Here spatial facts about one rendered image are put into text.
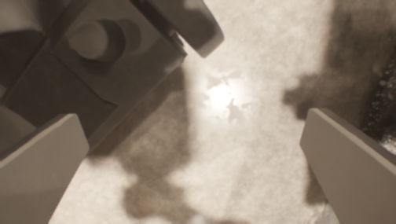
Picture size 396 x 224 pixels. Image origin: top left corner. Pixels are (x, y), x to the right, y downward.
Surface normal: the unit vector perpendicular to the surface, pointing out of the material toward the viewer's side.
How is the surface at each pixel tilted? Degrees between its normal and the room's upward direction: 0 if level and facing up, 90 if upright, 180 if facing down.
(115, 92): 45
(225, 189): 0
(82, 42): 0
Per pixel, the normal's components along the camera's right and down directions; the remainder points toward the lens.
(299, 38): 0.01, 0.31
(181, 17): 0.26, 0.59
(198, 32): 0.44, 0.72
